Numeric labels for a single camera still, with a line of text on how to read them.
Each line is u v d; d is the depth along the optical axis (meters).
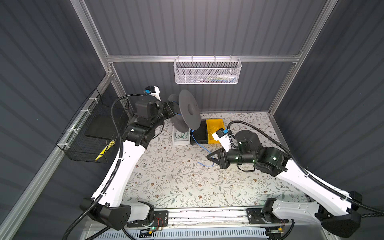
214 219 0.74
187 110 0.68
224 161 0.53
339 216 0.39
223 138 0.56
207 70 1.24
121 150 0.43
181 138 1.04
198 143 0.97
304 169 0.43
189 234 0.77
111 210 0.36
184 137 1.01
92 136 0.71
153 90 0.58
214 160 0.60
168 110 0.58
